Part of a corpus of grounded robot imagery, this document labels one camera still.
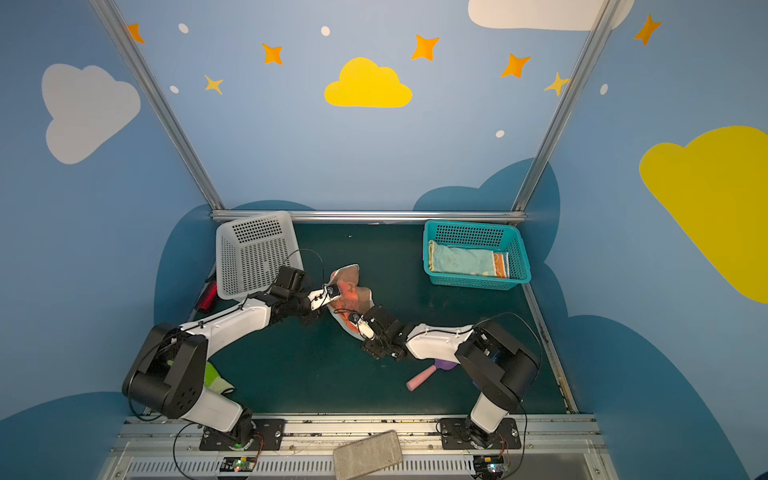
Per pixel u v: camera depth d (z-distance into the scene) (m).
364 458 0.69
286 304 0.72
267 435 0.74
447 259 1.08
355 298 0.97
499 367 0.46
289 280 0.73
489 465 0.71
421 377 0.83
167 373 0.44
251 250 1.14
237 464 0.71
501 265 1.04
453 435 0.74
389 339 0.70
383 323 0.70
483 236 1.11
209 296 0.98
